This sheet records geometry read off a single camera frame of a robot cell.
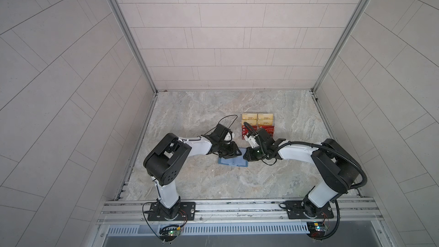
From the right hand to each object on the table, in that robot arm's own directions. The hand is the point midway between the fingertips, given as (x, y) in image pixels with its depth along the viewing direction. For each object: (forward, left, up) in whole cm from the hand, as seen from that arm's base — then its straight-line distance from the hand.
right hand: (242, 159), depth 87 cm
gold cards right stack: (+17, -14, +9) cm, 24 cm away
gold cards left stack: (+19, -6, +8) cm, 22 cm away
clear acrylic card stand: (+14, -10, +7) cm, 18 cm away
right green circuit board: (-31, -26, -1) cm, 41 cm away
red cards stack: (+14, -17, +4) cm, 22 cm away
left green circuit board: (-29, +32, +3) cm, 43 cm away
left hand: (+2, -1, +2) cm, 3 cm away
